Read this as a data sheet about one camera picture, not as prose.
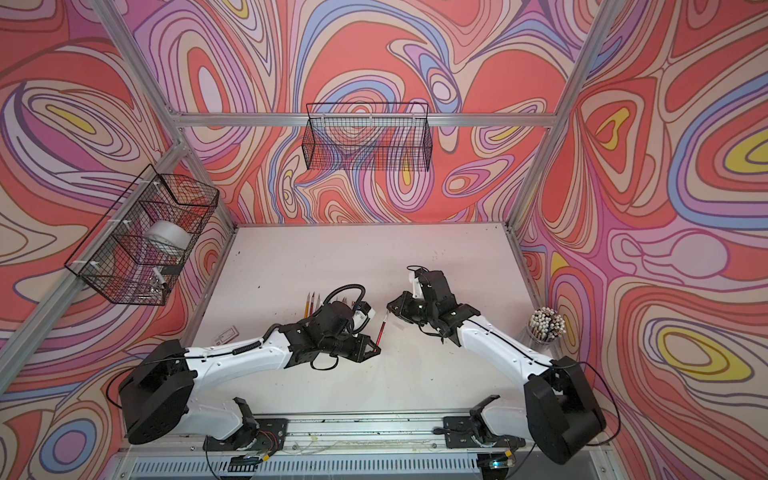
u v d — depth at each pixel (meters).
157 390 0.42
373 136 0.96
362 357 0.70
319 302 0.98
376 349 0.78
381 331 0.80
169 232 0.75
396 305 0.74
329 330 0.64
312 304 0.98
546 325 0.73
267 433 0.72
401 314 0.72
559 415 0.41
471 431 0.68
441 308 0.64
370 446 0.73
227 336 0.90
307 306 0.97
